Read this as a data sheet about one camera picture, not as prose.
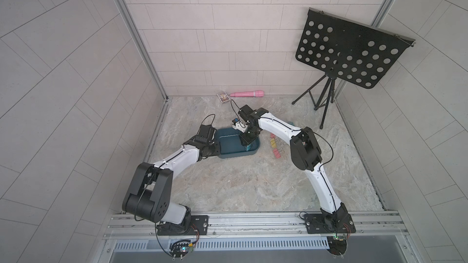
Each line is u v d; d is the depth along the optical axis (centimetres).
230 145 96
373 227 72
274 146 94
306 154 58
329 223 63
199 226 71
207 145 67
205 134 70
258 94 116
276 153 91
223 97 115
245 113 80
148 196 42
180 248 66
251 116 73
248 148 89
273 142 95
